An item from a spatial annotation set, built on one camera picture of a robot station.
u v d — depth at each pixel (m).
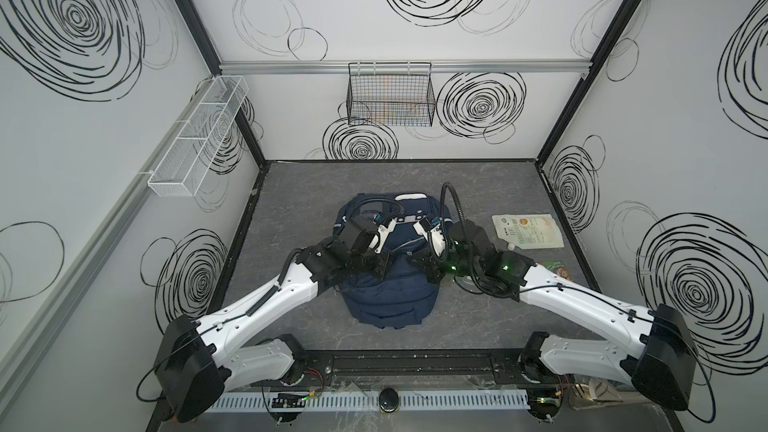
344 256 0.56
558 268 0.91
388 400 0.62
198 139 0.72
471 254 0.56
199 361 0.38
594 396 0.64
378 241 0.61
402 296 0.74
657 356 0.38
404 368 0.75
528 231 0.99
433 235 0.66
